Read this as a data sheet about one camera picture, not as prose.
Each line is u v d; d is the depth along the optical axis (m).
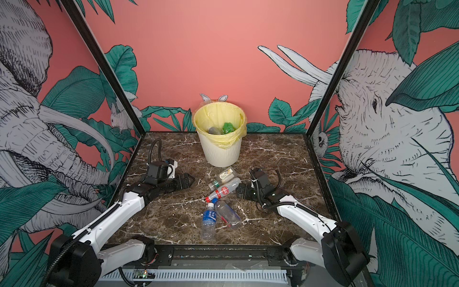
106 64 0.88
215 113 1.01
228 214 0.86
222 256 0.76
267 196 0.63
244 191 0.75
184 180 0.75
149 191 0.58
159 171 0.64
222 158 0.96
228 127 1.03
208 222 0.83
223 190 0.88
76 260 0.39
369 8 0.69
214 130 1.03
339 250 0.39
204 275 0.70
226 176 0.93
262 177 0.64
